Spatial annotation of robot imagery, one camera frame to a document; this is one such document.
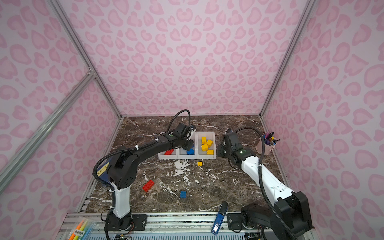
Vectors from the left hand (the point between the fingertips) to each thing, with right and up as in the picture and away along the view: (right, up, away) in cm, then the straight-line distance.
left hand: (191, 140), depth 93 cm
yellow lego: (+8, -5, +5) cm, 11 cm away
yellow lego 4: (+12, -2, +7) cm, 14 cm away
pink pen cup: (+45, -1, -7) cm, 46 cm away
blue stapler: (+16, -33, -20) cm, 42 cm away
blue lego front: (-4, -28, -13) cm, 31 cm away
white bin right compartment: (+12, +2, +9) cm, 15 cm away
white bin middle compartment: (-6, -10, +4) cm, 12 cm away
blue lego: (-1, -8, +1) cm, 8 cm away
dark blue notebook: (-54, -18, -3) cm, 57 cm away
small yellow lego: (+5, -15, -1) cm, 15 cm away
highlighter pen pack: (-51, -40, -22) cm, 69 cm away
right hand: (+17, -4, -10) cm, 20 cm away
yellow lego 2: (+8, -1, +8) cm, 11 cm away
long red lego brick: (-25, -25, -10) cm, 37 cm away
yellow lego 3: (+12, -8, +2) cm, 14 cm away
